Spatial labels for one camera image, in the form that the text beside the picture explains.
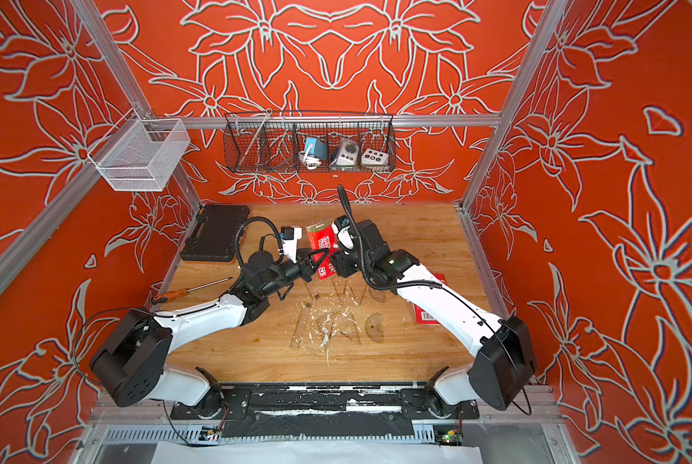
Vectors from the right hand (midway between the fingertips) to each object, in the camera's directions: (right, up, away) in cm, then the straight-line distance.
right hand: (332, 253), depth 78 cm
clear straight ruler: (-7, -14, +17) cm, 23 cm away
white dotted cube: (+13, +31, +16) cm, 37 cm away
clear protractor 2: (+15, -16, +15) cm, 27 cm away
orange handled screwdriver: (-54, -15, +14) cm, 58 cm away
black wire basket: (-23, +37, +21) cm, 49 cm away
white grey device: (+4, +31, +13) cm, 34 cm away
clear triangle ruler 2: (+4, -24, +9) cm, 26 cm away
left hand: (-1, +1, -1) cm, 2 cm away
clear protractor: (+13, -24, +9) cm, 28 cm away
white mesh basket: (-62, +31, +12) cm, 70 cm away
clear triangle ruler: (+5, -14, +17) cm, 23 cm away
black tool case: (-45, +4, +26) cm, 52 cm away
